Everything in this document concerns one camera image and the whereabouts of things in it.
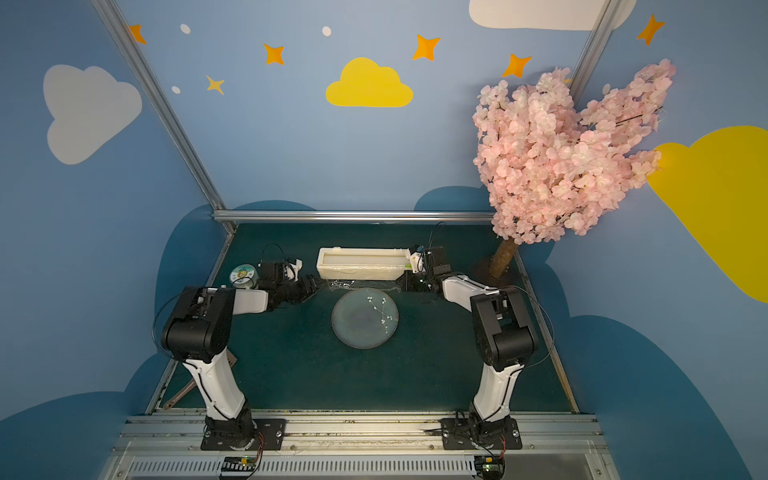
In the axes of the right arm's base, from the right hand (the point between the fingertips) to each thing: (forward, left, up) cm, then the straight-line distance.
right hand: (400, 278), depth 97 cm
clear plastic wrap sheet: (+1, +18, -7) cm, 19 cm away
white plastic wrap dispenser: (+5, +13, 0) cm, 14 cm away
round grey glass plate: (-12, +11, -7) cm, 17 cm away
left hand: (-1, +26, -3) cm, 26 cm away
